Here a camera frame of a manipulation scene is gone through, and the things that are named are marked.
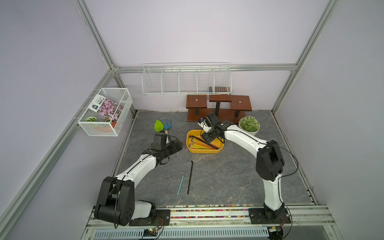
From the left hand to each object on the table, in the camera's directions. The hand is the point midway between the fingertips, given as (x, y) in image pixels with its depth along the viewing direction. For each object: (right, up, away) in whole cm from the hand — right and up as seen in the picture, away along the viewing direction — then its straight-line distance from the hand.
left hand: (178, 147), depth 88 cm
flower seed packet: (-35, +22, -13) cm, 43 cm away
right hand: (+18, +8, +6) cm, 20 cm away
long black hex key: (+6, +5, +13) cm, 16 cm away
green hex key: (+12, -2, +11) cm, 17 cm away
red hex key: (+19, 0, +11) cm, 22 cm away
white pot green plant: (+45, +13, +6) cm, 47 cm away
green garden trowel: (-18, +12, +24) cm, 32 cm away
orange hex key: (+14, 0, +11) cm, 18 cm away
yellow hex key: (+13, -1, +11) cm, 17 cm away
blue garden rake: (-12, +12, +24) cm, 29 cm away
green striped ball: (-39, +16, -18) cm, 46 cm away
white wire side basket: (-34, +12, -16) cm, 40 cm away
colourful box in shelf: (+26, +37, +11) cm, 46 cm away
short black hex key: (+6, -10, +5) cm, 12 cm away
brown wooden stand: (+36, +25, +14) cm, 46 cm away
